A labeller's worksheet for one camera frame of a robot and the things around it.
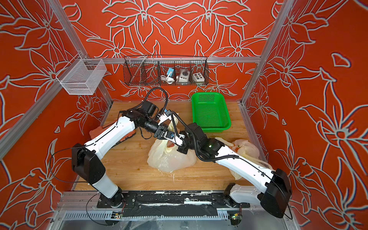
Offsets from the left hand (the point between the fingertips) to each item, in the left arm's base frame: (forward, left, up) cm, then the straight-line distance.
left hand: (174, 136), depth 71 cm
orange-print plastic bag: (-6, +5, -10) cm, 13 cm away
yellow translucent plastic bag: (0, -40, -11) cm, 41 cm away
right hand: (-1, +2, -2) cm, 3 cm away
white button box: (+44, -12, +6) cm, 46 cm away
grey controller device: (+40, -3, +8) cm, 41 cm away
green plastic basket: (+41, -24, -24) cm, 53 cm away
